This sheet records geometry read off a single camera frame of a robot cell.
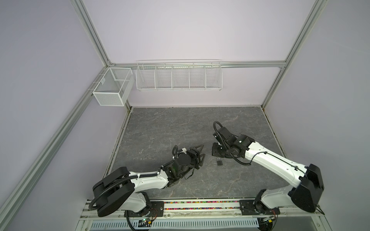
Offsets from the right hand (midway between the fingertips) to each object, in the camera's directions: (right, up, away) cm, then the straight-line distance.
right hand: (213, 152), depth 79 cm
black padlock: (+6, -8, +11) cm, 15 cm away
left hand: (-4, +2, -3) cm, 5 cm away
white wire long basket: (-20, +49, +18) cm, 56 cm away
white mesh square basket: (-68, +41, +23) cm, 82 cm away
